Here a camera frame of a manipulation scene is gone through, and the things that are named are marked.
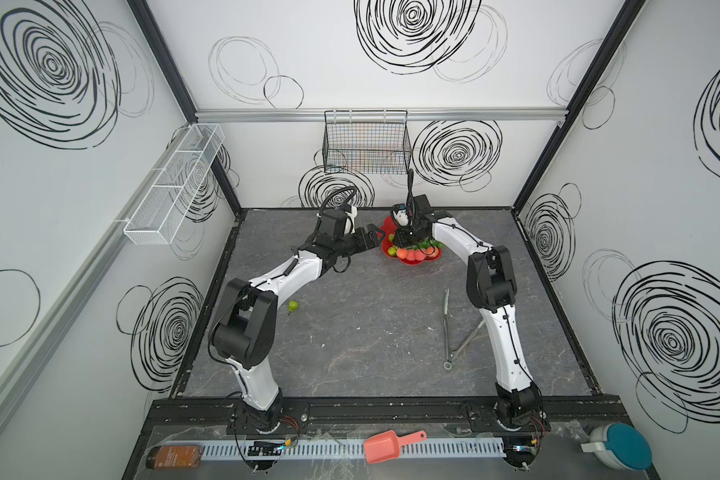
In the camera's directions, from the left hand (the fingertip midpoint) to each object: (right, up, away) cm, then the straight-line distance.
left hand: (378, 235), depth 88 cm
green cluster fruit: (+5, -5, +14) cm, 16 cm away
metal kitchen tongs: (+20, -34, -5) cm, 40 cm away
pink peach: (+9, -6, +14) cm, 17 cm away
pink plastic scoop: (+1, -50, -18) cm, 53 cm away
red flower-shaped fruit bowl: (+4, +3, +20) cm, 21 cm away
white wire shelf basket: (-55, +4, -16) cm, 57 cm away
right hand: (+6, -1, +17) cm, 18 cm away
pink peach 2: (+13, -7, +13) cm, 20 cm away
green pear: (-27, -22, +4) cm, 35 cm away
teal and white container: (+51, -45, -24) cm, 72 cm away
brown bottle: (-47, -49, -22) cm, 71 cm away
